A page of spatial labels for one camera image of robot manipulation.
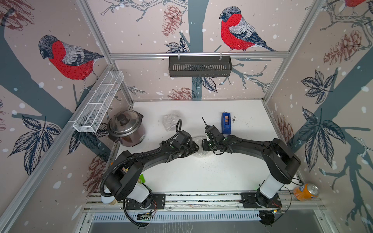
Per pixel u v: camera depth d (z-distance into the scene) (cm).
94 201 75
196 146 85
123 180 43
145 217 72
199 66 104
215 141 70
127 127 85
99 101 79
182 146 70
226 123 101
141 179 80
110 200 71
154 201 73
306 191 68
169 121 98
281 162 46
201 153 83
